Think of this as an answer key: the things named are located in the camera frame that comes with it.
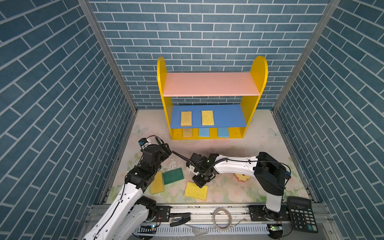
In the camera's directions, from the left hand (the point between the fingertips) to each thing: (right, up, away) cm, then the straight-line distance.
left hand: (166, 147), depth 78 cm
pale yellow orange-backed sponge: (+9, +6, +26) cm, 28 cm away
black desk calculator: (+68, -32, -6) cm, 76 cm away
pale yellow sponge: (+9, +15, +16) cm, 23 cm away
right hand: (+15, -21, +4) cm, 26 cm away
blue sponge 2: (+35, +6, +27) cm, 44 cm away
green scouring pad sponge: (+2, -18, +7) cm, 20 cm away
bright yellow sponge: (+23, +16, +18) cm, 33 cm away
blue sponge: (+21, +6, +26) cm, 34 cm away
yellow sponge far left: (-6, -23, +4) cm, 24 cm away
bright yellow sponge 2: (+14, -24, +2) cm, 28 cm away
